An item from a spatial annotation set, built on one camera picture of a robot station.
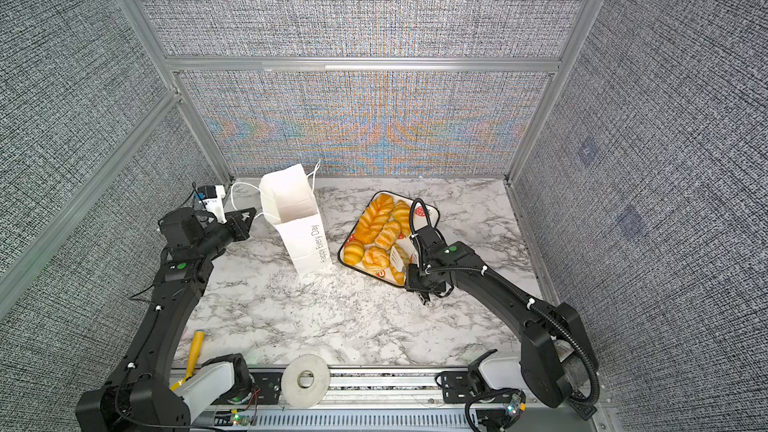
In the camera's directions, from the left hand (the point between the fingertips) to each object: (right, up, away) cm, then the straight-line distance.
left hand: (255, 209), depth 77 cm
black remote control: (+80, -46, -9) cm, 93 cm away
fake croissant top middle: (+40, -2, +26) cm, 48 cm away
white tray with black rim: (+31, -16, +14) cm, 38 cm away
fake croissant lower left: (+24, -14, +17) cm, 32 cm away
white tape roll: (+13, -44, -6) cm, 47 cm away
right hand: (+41, -21, +6) cm, 46 cm away
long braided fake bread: (+30, -2, +26) cm, 40 cm away
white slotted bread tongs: (+37, -15, +10) cm, 41 cm away
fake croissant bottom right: (+38, -20, +12) cm, 45 cm away
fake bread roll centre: (+35, -9, +20) cm, 41 cm away
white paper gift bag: (+3, +2, +19) cm, 19 cm away
